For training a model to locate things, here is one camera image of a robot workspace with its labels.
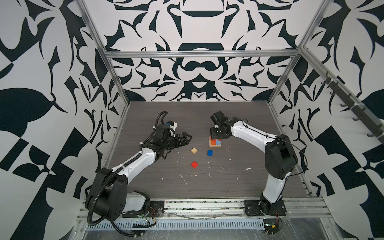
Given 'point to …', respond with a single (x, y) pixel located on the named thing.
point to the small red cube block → (194, 164)
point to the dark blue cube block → (210, 152)
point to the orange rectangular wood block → (213, 142)
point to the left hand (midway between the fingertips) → (187, 136)
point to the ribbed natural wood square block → (194, 150)
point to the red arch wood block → (215, 140)
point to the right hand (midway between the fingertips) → (215, 133)
